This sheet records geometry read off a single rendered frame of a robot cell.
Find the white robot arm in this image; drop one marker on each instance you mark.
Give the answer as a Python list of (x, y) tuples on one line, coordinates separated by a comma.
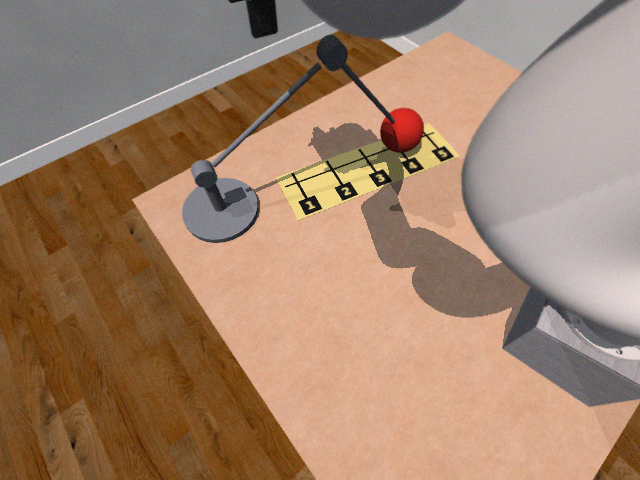
[(551, 177)]

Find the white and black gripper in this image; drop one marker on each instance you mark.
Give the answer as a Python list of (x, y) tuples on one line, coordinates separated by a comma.
[(262, 17)]

